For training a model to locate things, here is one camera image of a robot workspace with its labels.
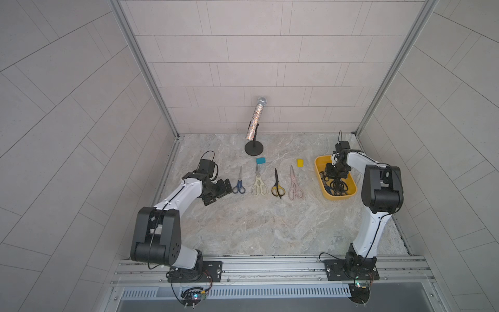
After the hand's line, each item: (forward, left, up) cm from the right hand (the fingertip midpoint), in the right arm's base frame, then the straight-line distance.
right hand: (329, 173), depth 101 cm
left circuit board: (-49, +62, +5) cm, 79 cm away
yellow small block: (+6, +14, +3) cm, 16 cm away
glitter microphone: (+17, +37, +24) cm, 47 cm away
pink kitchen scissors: (-9, +20, +2) cm, 22 cm away
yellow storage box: (+2, +5, +5) cm, 7 cm away
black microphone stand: (+17, +39, +5) cm, 42 cm away
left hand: (-11, +52, +7) cm, 53 cm away
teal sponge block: (+9, +36, +2) cm, 37 cm away
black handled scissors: (-10, -1, +4) cm, 11 cm away
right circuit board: (-51, +4, 0) cm, 51 cm away
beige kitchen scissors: (-7, +37, +3) cm, 38 cm away
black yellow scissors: (-9, +28, +2) cm, 30 cm away
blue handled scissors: (-7, +47, +3) cm, 48 cm away
